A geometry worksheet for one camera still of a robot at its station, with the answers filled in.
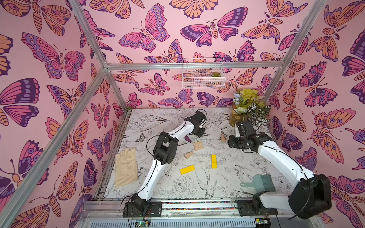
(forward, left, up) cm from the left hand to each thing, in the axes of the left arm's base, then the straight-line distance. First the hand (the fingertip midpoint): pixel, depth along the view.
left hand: (202, 132), depth 105 cm
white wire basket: (+32, 0, +25) cm, 40 cm away
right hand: (-16, -16, +13) cm, 26 cm away
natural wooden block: (-12, +4, 0) cm, 12 cm away
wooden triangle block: (-19, +11, +1) cm, 22 cm away
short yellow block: (-23, -5, 0) cm, 23 cm away
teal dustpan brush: (-36, -31, 0) cm, 48 cm away
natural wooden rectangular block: (-8, +2, 0) cm, 8 cm away
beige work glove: (-27, +50, 0) cm, 57 cm away
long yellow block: (-28, +11, -1) cm, 30 cm away
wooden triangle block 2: (-8, -14, +1) cm, 16 cm away
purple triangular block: (-6, +11, +1) cm, 13 cm away
